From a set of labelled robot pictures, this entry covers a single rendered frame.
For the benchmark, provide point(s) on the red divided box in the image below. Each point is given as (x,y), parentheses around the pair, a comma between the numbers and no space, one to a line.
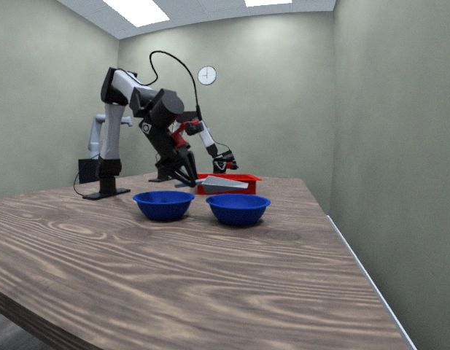
(246,178)

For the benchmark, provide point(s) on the blue bowl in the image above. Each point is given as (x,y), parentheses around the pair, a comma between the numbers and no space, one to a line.
(156,204)
(237,209)

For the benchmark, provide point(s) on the light blue plastic scoop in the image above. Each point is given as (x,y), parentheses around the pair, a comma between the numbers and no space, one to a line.
(212,184)

